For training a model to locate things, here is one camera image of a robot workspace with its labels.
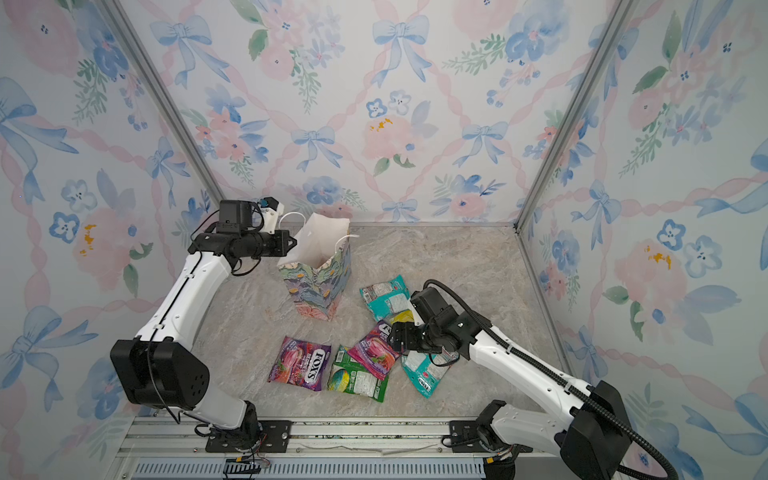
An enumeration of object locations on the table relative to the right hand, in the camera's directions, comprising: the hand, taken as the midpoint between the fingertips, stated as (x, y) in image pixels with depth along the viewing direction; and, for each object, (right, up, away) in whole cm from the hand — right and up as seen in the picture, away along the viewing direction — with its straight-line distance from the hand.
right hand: (399, 339), depth 78 cm
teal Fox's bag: (-3, +8, +18) cm, 20 cm away
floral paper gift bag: (-21, +19, -3) cm, 28 cm away
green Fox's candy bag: (-14, -11, +4) cm, 18 cm away
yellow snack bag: (+2, +3, +15) cm, 15 cm away
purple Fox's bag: (-7, -5, +6) cm, 10 cm away
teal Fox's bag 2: (+7, -11, +4) cm, 13 cm away
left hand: (-28, +27, +3) cm, 39 cm away
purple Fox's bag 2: (-27, -8, +6) cm, 29 cm away
